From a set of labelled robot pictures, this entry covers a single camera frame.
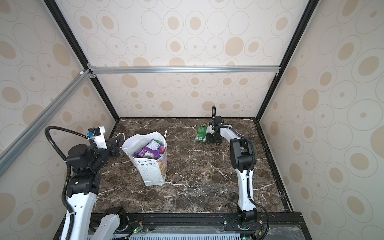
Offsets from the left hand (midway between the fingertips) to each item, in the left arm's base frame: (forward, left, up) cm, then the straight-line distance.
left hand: (124, 135), depth 67 cm
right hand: (+21, -43, -33) cm, 58 cm away
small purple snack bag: (0, -8, -14) cm, 16 cm away
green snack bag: (+26, -36, -32) cm, 55 cm away
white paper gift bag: (-9, -11, -17) cm, 22 cm away
